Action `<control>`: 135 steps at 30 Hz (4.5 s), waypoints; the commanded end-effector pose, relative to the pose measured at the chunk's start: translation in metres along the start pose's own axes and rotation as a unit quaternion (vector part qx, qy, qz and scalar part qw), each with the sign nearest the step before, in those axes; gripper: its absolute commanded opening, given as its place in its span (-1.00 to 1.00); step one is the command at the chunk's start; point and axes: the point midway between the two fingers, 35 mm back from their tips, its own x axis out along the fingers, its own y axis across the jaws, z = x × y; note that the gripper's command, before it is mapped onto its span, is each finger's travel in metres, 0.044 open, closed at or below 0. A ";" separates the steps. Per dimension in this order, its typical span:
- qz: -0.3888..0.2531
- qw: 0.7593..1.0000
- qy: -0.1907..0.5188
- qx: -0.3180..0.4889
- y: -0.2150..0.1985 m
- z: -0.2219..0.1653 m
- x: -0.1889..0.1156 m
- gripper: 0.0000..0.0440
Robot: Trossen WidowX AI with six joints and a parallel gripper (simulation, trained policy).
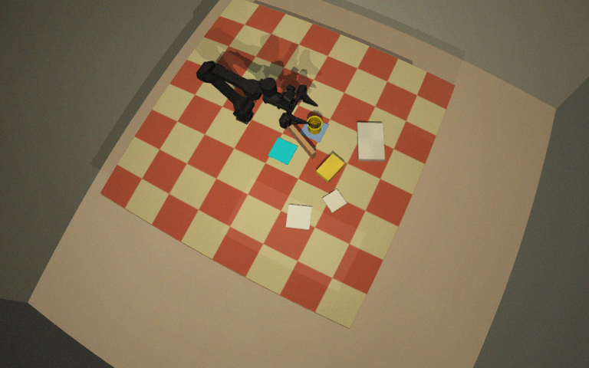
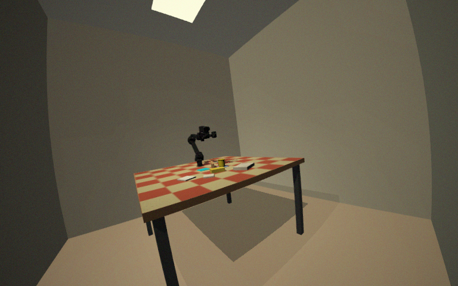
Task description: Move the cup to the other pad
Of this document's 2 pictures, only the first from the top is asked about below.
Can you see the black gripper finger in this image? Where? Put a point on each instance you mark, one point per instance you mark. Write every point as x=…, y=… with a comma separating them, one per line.
x=308, y=100
x=292, y=120

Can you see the white square tile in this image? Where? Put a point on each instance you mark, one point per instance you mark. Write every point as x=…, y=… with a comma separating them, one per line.
x=298, y=217

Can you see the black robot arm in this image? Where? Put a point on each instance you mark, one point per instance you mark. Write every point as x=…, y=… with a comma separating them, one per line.
x=217, y=75

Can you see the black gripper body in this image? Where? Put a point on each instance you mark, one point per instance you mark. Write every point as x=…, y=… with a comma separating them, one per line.
x=283, y=121

